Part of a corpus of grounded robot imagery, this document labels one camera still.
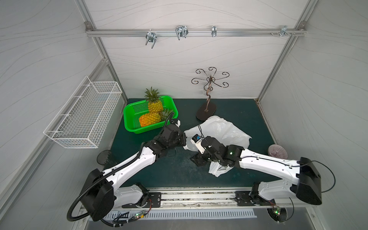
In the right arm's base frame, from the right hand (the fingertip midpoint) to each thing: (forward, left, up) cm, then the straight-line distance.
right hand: (194, 153), depth 76 cm
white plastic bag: (+20, -18, -6) cm, 28 cm away
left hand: (+8, +4, +3) cm, 10 cm away
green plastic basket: (+35, +48, -9) cm, 61 cm away
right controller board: (-24, -44, -17) cm, 53 cm away
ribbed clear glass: (+9, -52, -13) cm, 54 cm away
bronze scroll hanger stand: (+42, -10, -11) cm, 44 cm away
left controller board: (-27, +26, -12) cm, 40 cm away
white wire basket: (+5, +55, +18) cm, 58 cm away
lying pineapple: (+25, +31, -3) cm, 40 cm away
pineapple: (+35, +29, -1) cm, 45 cm away
